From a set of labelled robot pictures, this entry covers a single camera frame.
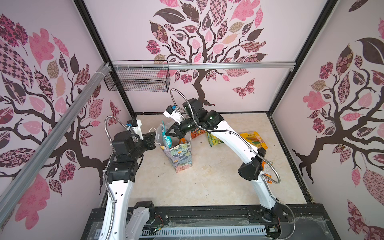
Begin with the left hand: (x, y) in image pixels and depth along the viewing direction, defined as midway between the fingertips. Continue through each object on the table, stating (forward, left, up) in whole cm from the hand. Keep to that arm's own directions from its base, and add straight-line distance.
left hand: (156, 135), depth 69 cm
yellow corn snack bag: (+15, -59, -24) cm, 65 cm away
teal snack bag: (-2, -5, 0) cm, 6 cm away
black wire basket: (+45, +18, +4) cm, 49 cm away
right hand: (+1, -5, +1) cm, 5 cm away
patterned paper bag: (-4, -11, -12) cm, 16 cm away
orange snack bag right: (-7, -61, -26) cm, 67 cm away
